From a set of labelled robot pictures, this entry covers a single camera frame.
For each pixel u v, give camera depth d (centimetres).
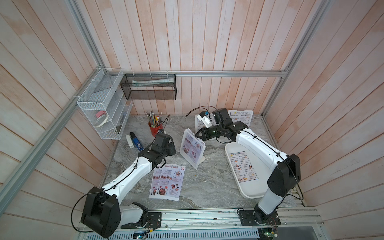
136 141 101
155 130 102
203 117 73
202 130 75
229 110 95
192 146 85
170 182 86
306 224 73
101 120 81
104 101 69
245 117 98
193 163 90
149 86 104
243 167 92
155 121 101
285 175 45
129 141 101
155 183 86
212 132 69
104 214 39
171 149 75
